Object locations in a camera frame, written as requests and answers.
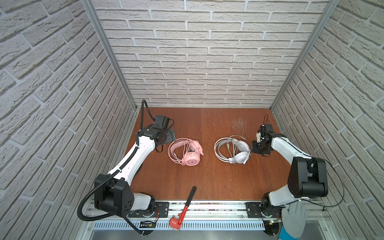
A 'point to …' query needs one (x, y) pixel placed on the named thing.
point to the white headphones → (235, 150)
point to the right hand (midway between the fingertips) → (255, 148)
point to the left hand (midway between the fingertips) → (166, 135)
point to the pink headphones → (185, 151)
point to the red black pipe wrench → (175, 223)
